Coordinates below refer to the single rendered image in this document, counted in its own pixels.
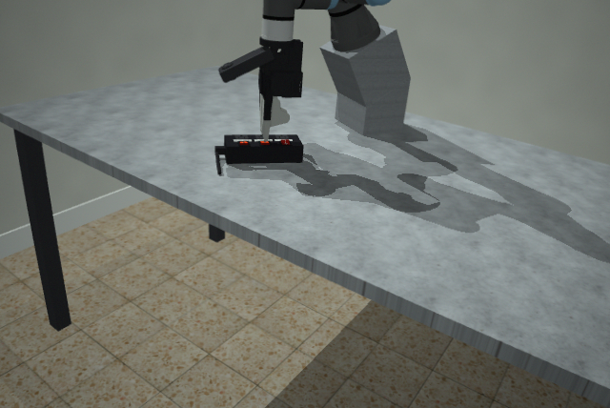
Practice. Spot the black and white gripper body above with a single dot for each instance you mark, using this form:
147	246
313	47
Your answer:
284	72

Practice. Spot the black power strip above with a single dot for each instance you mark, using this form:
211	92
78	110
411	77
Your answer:
252	148

